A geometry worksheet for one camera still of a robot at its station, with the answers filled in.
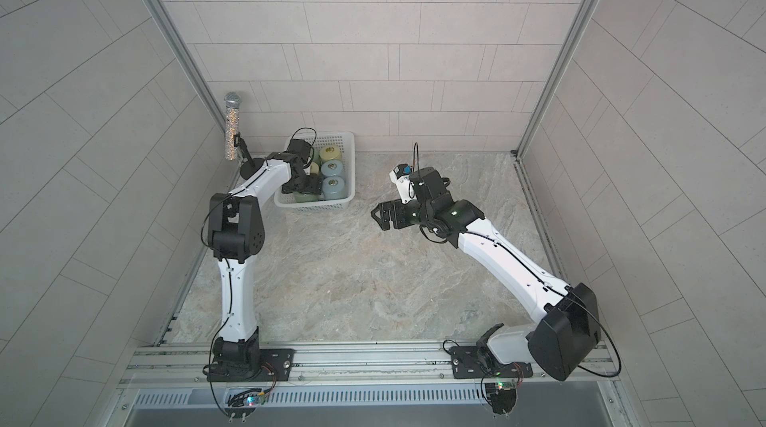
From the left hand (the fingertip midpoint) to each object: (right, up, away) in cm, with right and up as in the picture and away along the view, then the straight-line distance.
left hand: (314, 185), depth 104 cm
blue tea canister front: (+9, -1, -8) cm, 12 cm away
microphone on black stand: (-24, +13, -8) cm, 28 cm away
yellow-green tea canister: (+1, +6, -3) cm, 7 cm away
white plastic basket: (+10, +16, +6) cm, 20 cm away
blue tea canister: (+7, +6, -3) cm, 10 cm away
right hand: (+27, -6, -29) cm, 40 cm away
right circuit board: (+53, -48, -37) cm, 81 cm away
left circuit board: (-5, -47, -39) cm, 62 cm away
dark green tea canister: (-1, -4, -7) cm, 8 cm away
